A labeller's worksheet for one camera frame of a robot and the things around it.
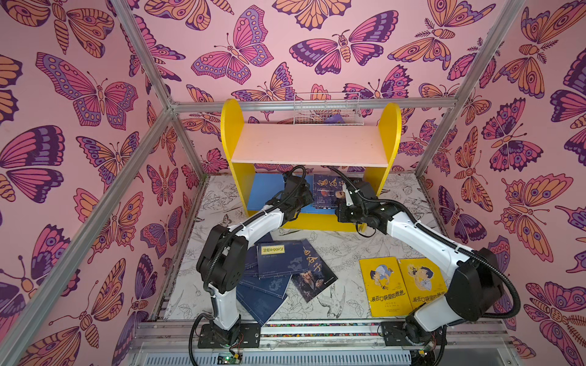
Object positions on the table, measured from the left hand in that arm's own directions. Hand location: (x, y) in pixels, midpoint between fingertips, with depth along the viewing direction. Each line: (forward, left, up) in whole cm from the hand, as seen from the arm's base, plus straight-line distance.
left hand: (313, 190), depth 91 cm
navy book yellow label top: (-23, +15, -14) cm, 30 cm away
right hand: (-9, -9, +1) cm, 12 cm away
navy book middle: (-32, +15, -14) cm, 39 cm away
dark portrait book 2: (-29, -1, -16) cm, 33 cm away
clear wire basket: (+26, -7, +17) cm, 32 cm away
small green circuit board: (-54, +29, -20) cm, 64 cm away
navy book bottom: (-38, +19, -16) cm, 46 cm away
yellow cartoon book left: (-33, -26, -16) cm, 45 cm away
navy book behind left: (-24, +24, -13) cm, 37 cm away
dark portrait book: (+1, -5, 0) cm, 5 cm away
